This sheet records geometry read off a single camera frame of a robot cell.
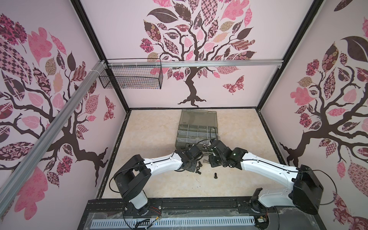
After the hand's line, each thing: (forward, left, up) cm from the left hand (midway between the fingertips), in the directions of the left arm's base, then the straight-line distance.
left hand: (189, 167), depth 86 cm
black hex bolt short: (-2, -6, -1) cm, 6 cm away
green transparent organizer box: (+30, -6, +3) cm, 30 cm away
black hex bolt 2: (-5, -16, -1) cm, 17 cm away
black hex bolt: (+2, -7, -1) cm, 7 cm away
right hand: (+3, -12, +7) cm, 14 cm away
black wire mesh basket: (+53, +38, +33) cm, 73 cm away
